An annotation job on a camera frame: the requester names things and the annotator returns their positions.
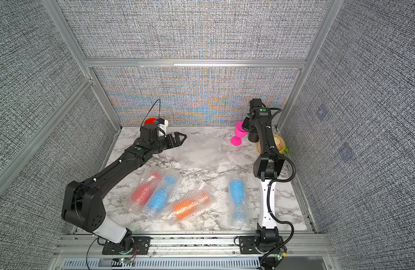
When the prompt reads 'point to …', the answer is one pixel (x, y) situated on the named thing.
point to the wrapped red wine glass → (149, 179)
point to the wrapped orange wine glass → (180, 208)
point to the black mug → (253, 137)
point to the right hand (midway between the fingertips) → (248, 124)
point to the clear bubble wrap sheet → (202, 149)
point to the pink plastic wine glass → (239, 133)
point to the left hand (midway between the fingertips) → (183, 136)
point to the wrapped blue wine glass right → (238, 200)
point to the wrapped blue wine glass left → (158, 199)
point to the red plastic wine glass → (150, 121)
